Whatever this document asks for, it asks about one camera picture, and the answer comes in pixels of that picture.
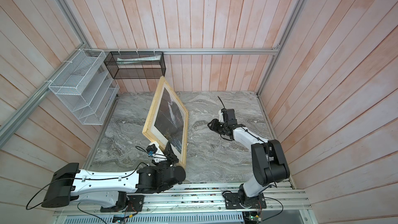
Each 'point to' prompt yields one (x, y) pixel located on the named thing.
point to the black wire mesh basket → (136, 65)
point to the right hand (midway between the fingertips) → (210, 124)
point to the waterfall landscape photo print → (169, 120)
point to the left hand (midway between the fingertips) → (170, 146)
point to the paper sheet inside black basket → (133, 59)
